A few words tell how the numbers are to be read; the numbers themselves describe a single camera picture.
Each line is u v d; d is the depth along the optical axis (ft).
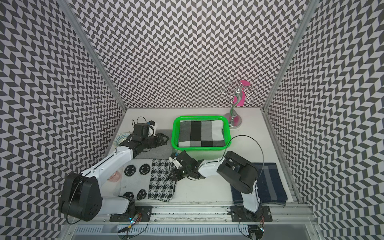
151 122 2.59
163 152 2.99
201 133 3.32
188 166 2.28
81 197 1.34
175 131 3.18
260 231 2.28
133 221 2.28
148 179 2.63
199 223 2.33
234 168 1.74
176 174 2.48
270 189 2.58
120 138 3.15
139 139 2.17
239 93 2.90
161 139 2.52
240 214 2.40
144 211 2.41
